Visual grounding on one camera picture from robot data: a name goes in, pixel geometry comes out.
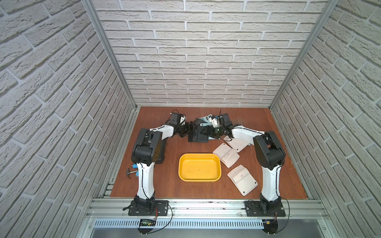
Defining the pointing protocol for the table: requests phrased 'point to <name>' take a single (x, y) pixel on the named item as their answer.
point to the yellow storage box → (200, 167)
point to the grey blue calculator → (206, 119)
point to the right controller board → (270, 226)
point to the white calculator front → (243, 179)
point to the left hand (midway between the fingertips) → (189, 125)
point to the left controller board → (147, 222)
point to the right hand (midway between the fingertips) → (205, 133)
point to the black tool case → (162, 153)
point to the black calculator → (194, 135)
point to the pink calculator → (237, 145)
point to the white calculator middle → (226, 154)
